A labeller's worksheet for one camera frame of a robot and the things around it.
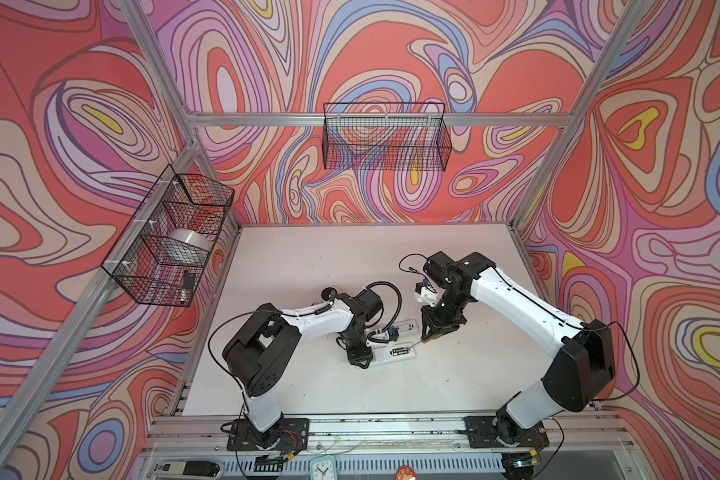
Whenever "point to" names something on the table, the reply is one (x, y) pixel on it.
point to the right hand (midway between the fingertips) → (434, 342)
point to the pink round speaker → (326, 292)
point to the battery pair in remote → (399, 351)
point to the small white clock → (323, 467)
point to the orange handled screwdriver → (426, 340)
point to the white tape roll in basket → (190, 238)
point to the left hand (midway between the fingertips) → (365, 354)
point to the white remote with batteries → (408, 331)
